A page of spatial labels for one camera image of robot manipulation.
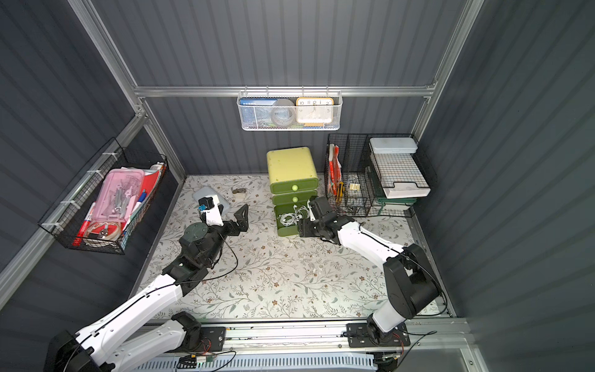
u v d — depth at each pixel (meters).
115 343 0.43
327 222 0.67
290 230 0.98
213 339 0.74
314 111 0.88
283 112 0.91
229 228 0.67
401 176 0.94
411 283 0.44
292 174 0.95
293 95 0.89
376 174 0.99
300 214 1.04
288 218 1.02
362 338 0.73
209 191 1.12
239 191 1.14
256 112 0.85
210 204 0.61
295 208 1.05
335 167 1.16
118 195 0.72
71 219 0.63
